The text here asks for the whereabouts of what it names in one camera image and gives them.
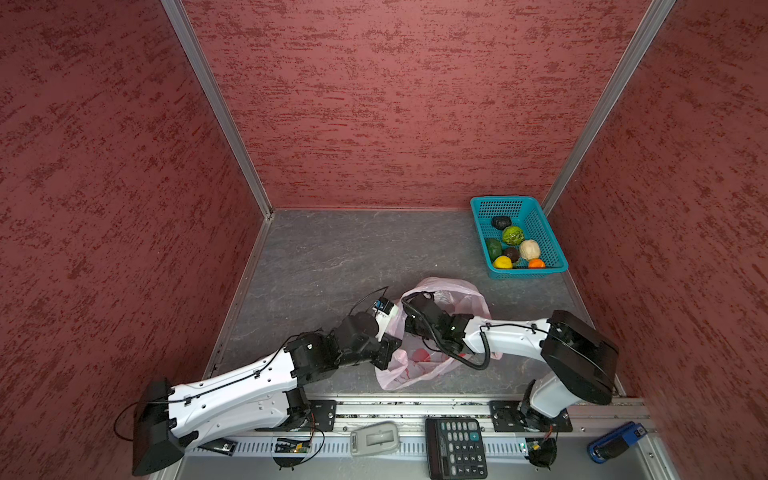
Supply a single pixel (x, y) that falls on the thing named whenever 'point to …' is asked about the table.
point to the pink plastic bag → (418, 362)
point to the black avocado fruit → (501, 222)
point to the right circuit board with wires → (542, 453)
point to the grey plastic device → (381, 438)
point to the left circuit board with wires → (288, 445)
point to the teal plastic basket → (525, 213)
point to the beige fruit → (529, 249)
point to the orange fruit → (536, 264)
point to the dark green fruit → (494, 247)
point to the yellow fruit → (503, 262)
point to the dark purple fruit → (512, 253)
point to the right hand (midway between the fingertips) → (398, 325)
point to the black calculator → (455, 449)
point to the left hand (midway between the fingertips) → (398, 350)
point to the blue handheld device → (614, 442)
